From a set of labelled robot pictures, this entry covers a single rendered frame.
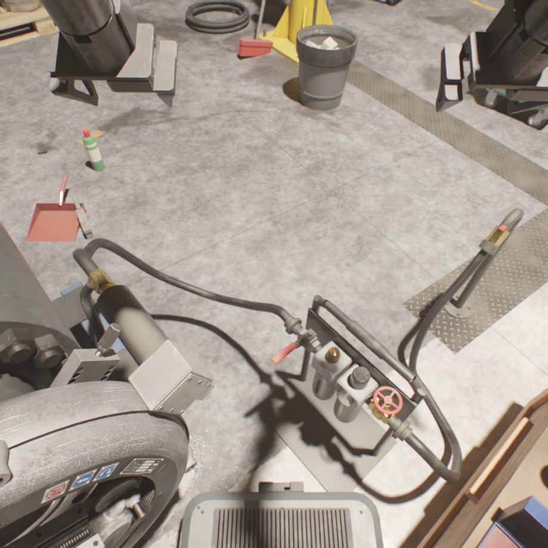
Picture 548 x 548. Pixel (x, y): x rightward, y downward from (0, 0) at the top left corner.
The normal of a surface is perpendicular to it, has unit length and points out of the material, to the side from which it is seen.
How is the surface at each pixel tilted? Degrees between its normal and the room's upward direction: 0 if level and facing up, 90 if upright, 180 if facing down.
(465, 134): 0
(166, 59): 30
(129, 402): 55
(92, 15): 111
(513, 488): 0
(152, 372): 22
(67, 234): 0
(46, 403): 35
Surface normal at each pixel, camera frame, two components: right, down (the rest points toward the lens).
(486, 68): 0.02, -0.15
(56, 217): 0.02, -0.62
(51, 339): 0.33, -0.78
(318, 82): -0.27, 0.80
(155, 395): -0.27, -0.39
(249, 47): 0.57, 0.65
